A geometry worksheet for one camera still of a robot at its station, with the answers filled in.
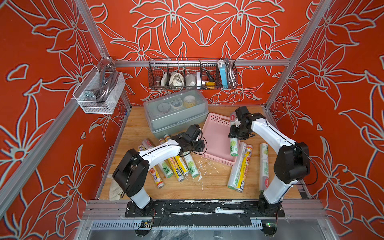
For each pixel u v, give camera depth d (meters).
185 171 0.83
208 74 0.95
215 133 1.07
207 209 0.74
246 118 0.66
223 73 0.84
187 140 0.66
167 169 0.83
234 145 0.81
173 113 0.88
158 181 0.79
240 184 0.78
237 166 0.83
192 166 0.83
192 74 0.95
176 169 0.83
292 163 0.47
